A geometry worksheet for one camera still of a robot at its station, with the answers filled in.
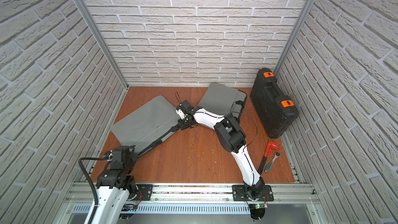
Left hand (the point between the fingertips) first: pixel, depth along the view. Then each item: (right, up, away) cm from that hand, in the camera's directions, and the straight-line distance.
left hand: (136, 150), depth 83 cm
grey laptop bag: (-2, +10, +9) cm, 14 cm away
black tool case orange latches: (+76, +21, -3) cm, 79 cm away
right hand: (+25, +12, +16) cm, 32 cm away
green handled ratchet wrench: (+79, -3, +3) cm, 79 cm away
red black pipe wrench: (+77, +1, +5) cm, 77 cm away
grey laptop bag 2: (+51, +28, +23) cm, 63 cm away
